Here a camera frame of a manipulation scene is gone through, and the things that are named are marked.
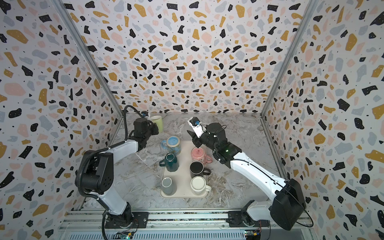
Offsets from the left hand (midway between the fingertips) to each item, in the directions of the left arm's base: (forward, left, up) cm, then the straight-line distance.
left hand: (155, 121), depth 94 cm
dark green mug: (-25, -11, -7) cm, 28 cm away
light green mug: (+3, -1, -2) cm, 4 cm away
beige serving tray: (-28, -19, -18) cm, 38 cm away
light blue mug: (-14, -11, -7) cm, 19 cm away
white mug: (-37, -27, -9) cm, 46 cm away
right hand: (-17, -22, +15) cm, 32 cm away
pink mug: (-21, -28, -6) cm, 35 cm away
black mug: (-29, -26, -8) cm, 39 cm away
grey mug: (-38, -12, -8) cm, 41 cm away
